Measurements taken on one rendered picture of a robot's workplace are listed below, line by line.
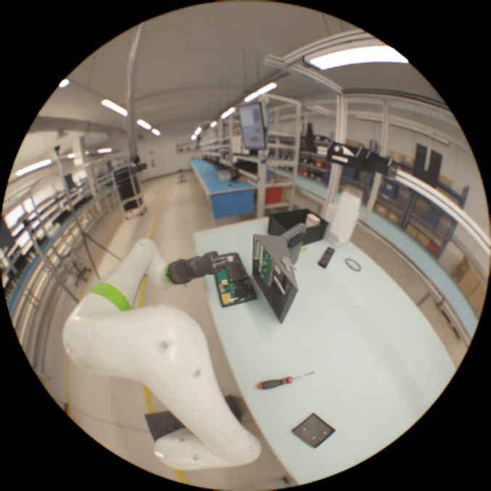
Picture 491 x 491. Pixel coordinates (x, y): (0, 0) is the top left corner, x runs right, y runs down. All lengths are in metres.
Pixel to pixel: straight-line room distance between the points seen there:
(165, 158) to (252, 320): 11.36
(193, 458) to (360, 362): 0.57
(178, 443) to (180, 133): 11.74
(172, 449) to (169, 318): 0.43
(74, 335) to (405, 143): 4.72
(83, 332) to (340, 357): 0.63
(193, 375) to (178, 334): 0.06
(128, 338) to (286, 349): 0.43
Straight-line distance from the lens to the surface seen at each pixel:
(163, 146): 11.55
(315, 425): 0.54
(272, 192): 2.26
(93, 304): 0.32
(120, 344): 0.21
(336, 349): 0.57
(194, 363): 0.20
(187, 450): 0.52
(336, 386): 0.55
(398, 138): 4.54
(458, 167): 4.42
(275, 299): 0.57
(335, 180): 1.02
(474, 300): 3.85
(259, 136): 1.58
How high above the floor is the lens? 1.48
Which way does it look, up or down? 38 degrees down
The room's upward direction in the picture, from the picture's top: 1 degrees counter-clockwise
